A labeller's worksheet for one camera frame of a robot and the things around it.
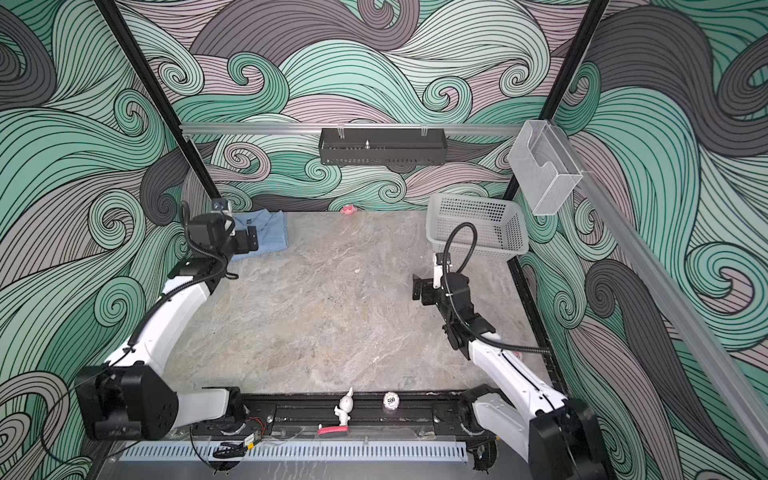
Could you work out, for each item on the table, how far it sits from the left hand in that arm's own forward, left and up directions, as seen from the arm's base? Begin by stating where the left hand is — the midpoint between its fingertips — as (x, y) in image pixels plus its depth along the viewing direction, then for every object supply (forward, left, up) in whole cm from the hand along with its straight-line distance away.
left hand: (235, 226), depth 81 cm
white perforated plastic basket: (+24, -88, -24) cm, 94 cm away
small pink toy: (+30, -28, -23) cm, 47 cm away
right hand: (-8, -55, -10) cm, 57 cm away
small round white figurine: (-38, -44, -20) cm, 61 cm away
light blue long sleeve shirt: (+16, -1, -20) cm, 26 cm away
